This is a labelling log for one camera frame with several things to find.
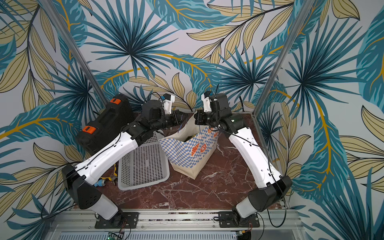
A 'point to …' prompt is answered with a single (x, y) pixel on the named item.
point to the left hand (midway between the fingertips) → (189, 116)
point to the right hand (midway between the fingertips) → (194, 114)
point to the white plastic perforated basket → (146, 165)
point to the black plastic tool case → (119, 113)
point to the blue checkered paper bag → (189, 150)
